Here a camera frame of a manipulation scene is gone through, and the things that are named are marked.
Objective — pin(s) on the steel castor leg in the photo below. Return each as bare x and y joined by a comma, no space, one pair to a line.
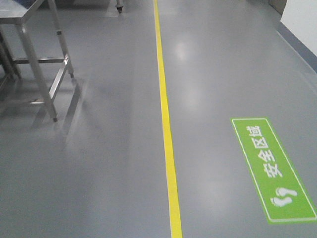
120,8

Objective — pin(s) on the bare steel table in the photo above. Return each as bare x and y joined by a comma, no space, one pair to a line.
34,64

